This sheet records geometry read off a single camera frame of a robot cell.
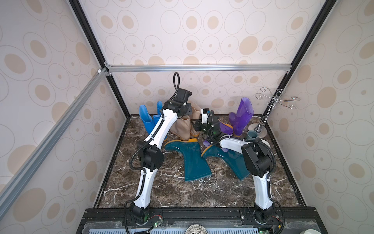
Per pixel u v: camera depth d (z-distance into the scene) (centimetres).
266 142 99
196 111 85
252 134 102
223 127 105
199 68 91
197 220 73
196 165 90
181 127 93
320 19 72
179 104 64
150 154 55
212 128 76
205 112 84
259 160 55
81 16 70
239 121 100
